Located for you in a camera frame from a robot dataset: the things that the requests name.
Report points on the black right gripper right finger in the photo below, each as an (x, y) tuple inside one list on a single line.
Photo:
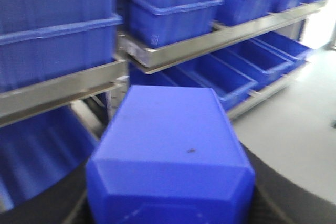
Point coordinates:
[(294, 205)]

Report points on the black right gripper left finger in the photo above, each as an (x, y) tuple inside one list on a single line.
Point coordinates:
[(52, 208)]

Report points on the small blue plastic box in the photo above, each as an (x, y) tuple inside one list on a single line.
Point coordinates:
[(168, 142)]

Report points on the row of blue bins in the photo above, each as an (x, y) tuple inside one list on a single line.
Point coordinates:
[(170, 22), (52, 51)]

